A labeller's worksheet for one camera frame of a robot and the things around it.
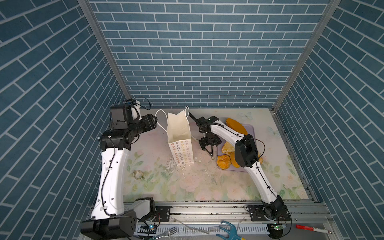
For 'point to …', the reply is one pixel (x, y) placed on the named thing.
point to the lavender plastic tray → (249, 128)
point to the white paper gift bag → (179, 136)
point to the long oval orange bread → (236, 126)
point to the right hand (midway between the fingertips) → (208, 145)
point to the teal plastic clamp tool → (232, 233)
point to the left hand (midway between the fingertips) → (152, 118)
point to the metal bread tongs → (211, 153)
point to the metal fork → (171, 232)
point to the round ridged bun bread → (223, 161)
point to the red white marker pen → (313, 229)
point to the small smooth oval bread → (233, 160)
